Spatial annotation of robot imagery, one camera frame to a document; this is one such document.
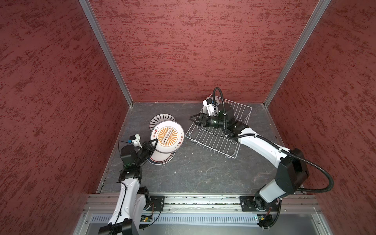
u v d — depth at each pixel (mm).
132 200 501
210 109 710
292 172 430
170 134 815
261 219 710
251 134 543
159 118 1100
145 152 707
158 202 738
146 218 710
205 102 714
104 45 854
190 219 775
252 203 739
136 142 740
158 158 896
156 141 793
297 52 888
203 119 678
